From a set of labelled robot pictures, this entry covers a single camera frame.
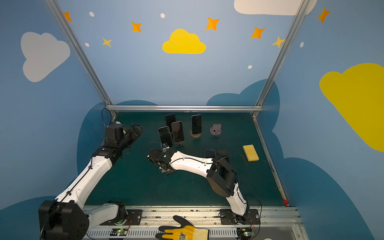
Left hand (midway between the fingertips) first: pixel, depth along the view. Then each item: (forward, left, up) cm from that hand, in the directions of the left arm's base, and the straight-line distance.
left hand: (140, 130), depth 82 cm
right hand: (-12, -16, -15) cm, 26 cm away
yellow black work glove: (-45, -27, -20) cm, 56 cm away
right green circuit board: (-44, -56, -23) cm, 75 cm away
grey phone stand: (+16, -46, -18) cm, 52 cm away
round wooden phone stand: (+13, -31, -22) cm, 40 cm away
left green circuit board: (-45, +6, -23) cm, 51 cm away
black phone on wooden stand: (+18, -32, -15) cm, 39 cm away
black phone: (+17, -13, -9) cm, 24 cm away
